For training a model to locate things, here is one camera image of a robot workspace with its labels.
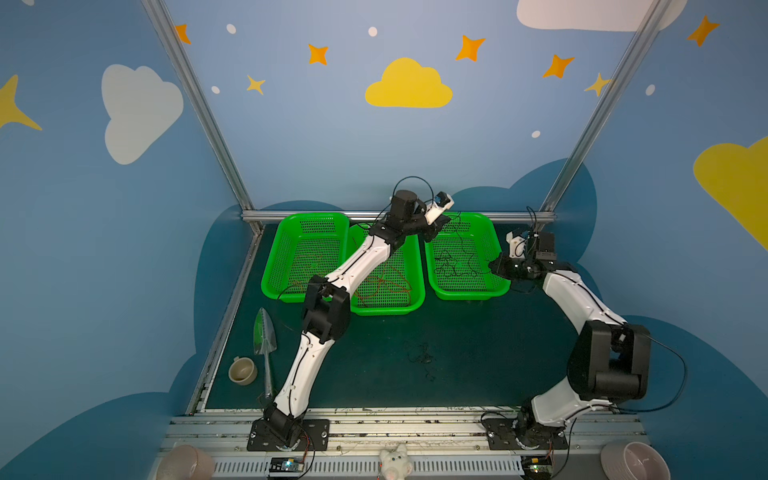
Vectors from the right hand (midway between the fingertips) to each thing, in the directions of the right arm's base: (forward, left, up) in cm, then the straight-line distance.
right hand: (495, 260), depth 92 cm
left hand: (+9, +15, +12) cm, 21 cm away
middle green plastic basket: (-7, +33, -16) cm, 37 cm away
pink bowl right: (-48, -30, -15) cm, 59 cm away
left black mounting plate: (-48, +49, -14) cm, 70 cm away
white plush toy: (-53, +29, -11) cm, 62 cm away
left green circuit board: (-55, +55, -15) cm, 79 cm away
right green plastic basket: (+11, +8, -14) cm, 20 cm away
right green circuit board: (-51, -6, -16) cm, 54 cm away
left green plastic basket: (+15, +67, -14) cm, 70 cm away
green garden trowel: (-25, +70, -14) cm, 76 cm away
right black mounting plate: (-45, -1, -15) cm, 47 cm away
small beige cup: (-34, +73, -13) cm, 82 cm away
